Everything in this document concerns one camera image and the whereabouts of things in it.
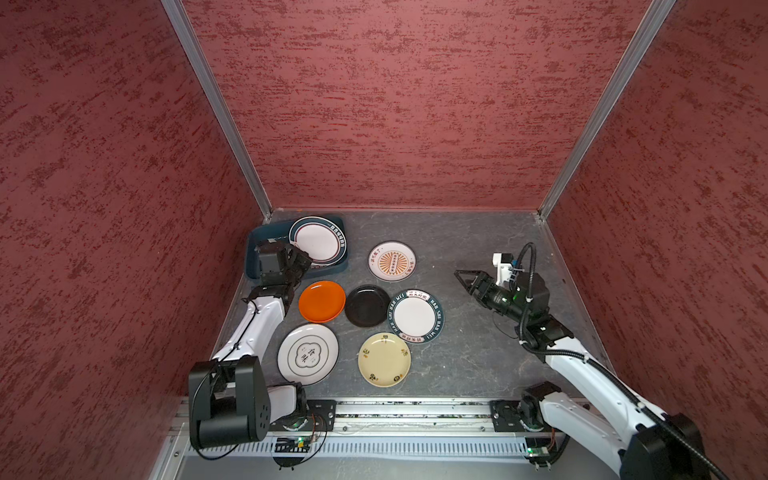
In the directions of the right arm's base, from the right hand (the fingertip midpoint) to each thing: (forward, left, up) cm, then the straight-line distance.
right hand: (455, 284), depth 78 cm
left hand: (+13, +41, -3) cm, 43 cm away
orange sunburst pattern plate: (+22, +16, -19) cm, 33 cm away
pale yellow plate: (-14, +20, -17) cm, 29 cm away
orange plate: (+5, +40, -18) cm, 44 cm away
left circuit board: (-32, +42, -20) cm, 57 cm away
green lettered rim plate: (0, +9, -19) cm, 21 cm away
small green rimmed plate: (+21, +39, -4) cm, 45 cm away
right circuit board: (-35, -18, -20) cm, 44 cm away
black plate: (+5, +25, -21) cm, 33 cm away
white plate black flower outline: (-11, +42, -18) cm, 47 cm away
